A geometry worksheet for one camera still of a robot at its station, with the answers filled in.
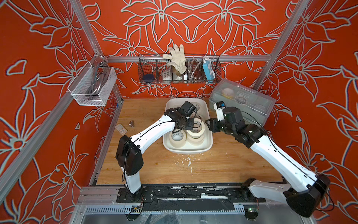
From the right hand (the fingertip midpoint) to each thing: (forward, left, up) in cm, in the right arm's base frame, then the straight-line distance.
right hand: (206, 120), depth 73 cm
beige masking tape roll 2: (-2, +4, -20) cm, 21 cm away
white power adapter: (+36, +24, +4) cm, 43 cm away
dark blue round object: (+35, +37, +2) cm, 51 cm away
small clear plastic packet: (+10, +58, -25) cm, 64 cm away
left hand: (+4, +8, -9) cm, 13 cm away
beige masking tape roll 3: (+29, +1, -20) cm, 35 cm away
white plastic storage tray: (+25, -4, -20) cm, 32 cm away
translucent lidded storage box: (+17, -35, -7) cm, 39 cm away
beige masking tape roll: (+2, +16, -24) cm, 29 cm away
